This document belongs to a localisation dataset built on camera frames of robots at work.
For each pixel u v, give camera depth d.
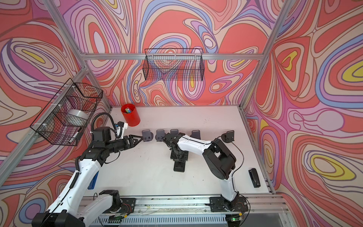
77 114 0.73
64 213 0.38
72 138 0.71
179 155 0.76
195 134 0.92
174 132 0.95
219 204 0.74
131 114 0.98
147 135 0.96
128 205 0.73
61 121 0.72
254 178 0.79
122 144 0.67
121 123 0.70
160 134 1.01
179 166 0.85
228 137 0.96
